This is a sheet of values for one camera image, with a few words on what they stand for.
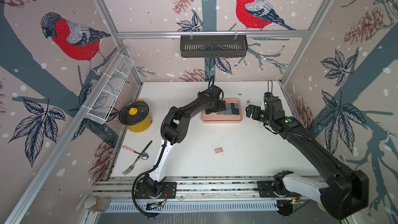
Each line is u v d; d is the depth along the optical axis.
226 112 1.01
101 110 0.83
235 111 1.04
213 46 1.04
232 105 1.07
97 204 0.63
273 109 0.60
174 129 0.59
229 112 1.02
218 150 0.86
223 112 1.00
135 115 0.88
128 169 0.80
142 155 0.86
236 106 1.07
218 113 1.00
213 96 0.82
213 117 1.00
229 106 1.06
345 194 0.37
